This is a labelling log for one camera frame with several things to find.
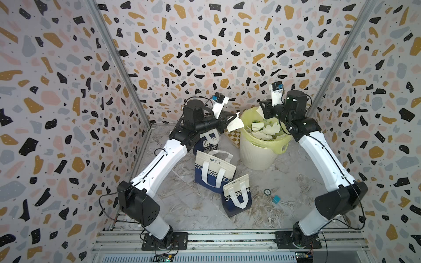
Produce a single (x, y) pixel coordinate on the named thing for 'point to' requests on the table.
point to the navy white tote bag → (214, 170)
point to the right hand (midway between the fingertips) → (262, 101)
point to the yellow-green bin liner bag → (279, 143)
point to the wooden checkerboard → (234, 136)
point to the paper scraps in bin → (258, 130)
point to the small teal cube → (276, 199)
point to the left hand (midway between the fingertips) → (237, 114)
